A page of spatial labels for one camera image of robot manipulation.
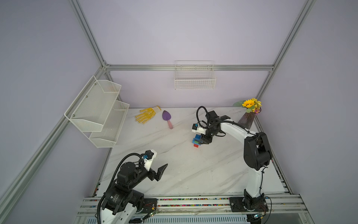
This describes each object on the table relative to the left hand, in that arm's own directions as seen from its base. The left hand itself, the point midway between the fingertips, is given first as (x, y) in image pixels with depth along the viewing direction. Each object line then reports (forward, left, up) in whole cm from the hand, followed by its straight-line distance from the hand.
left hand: (158, 161), depth 71 cm
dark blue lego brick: (+19, -22, -6) cm, 30 cm away
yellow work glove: (+50, +19, -18) cm, 56 cm away
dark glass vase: (+34, -59, -7) cm, 68 cm away
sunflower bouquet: (+35, -58, +7) cm, 68 cm away
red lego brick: (+18, -22, -16) cm, 33 cm away
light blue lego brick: (+19, -20, -13) cm, 30 cm away
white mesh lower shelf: (+12, +30, +3) cm, 33 cm away
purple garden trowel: (+47, +1, -18) cm, 50 cm away
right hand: (+20, -26, -12) cm, 35 cm away
